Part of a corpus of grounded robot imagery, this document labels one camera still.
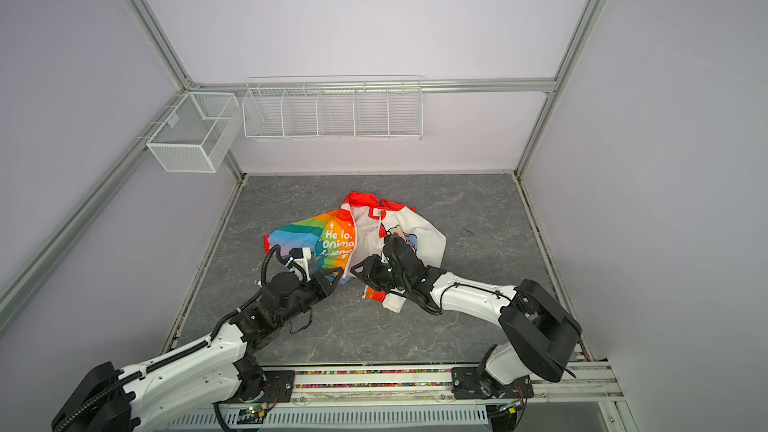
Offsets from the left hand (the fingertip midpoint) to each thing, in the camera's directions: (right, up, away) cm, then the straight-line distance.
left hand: (345, 274), depth 78 cm
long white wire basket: (+8, +52, +24) cm, 58 cm away
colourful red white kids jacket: (-4, +8, +18) cm, 20 cm away
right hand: (+1, 0, 0) cm, 2 cm away
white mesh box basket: (-55, +41, +21) cm, 72 cm away
